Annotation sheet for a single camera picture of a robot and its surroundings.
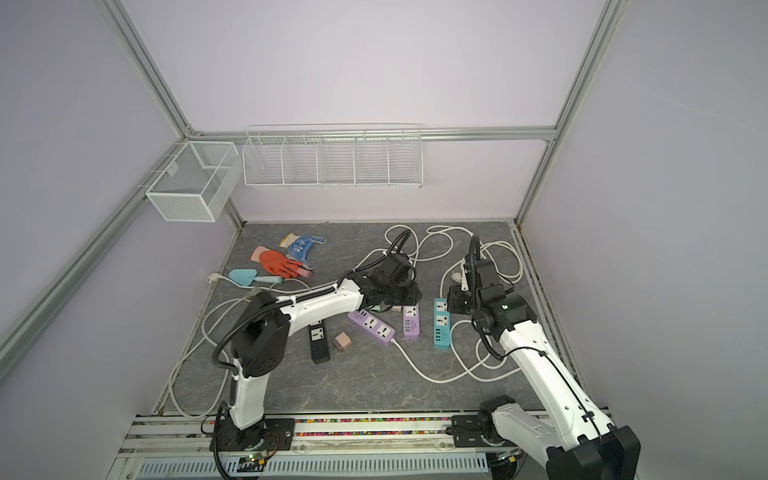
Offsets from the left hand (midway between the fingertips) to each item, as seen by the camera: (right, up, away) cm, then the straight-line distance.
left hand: (422, 300), depth 87 cm
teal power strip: (+6, -8, +4) cm, 11 cm away
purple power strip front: (-15, -8, +3) cm, 17 cm away
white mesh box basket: (-76, +37, +13) cm, 85 cm away
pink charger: (-24, -12, 0) cm, 26 cm away
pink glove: (-60, +15, +25) cm, 66 cm away
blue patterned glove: (-44, +15, +25) cm, 53 cm away
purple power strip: (-3, -7, +4) cm, 9 cm away
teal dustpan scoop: (-61, +5, +18) cm, 63 cm away
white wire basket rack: (-29, +46, +12) cm, 55 cm away
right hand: (+8, +3, -9) cm, 12 cm away
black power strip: (-30, -13, -1) cm, 33 cm away
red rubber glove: (-49, +9, +18) cm, 53 cm away
